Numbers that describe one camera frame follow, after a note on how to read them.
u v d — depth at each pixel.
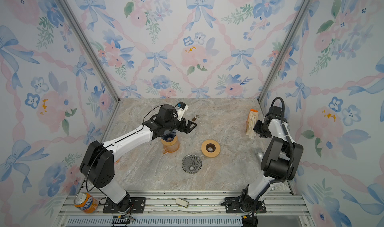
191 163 0.84
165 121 0.67
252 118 0.96
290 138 0.50
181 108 0.74
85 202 0.66
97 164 0.45
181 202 0.73
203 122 1.08
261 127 0.80
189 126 0.75
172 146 0.88
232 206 0.73
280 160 0.49
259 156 0.88
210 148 0.94
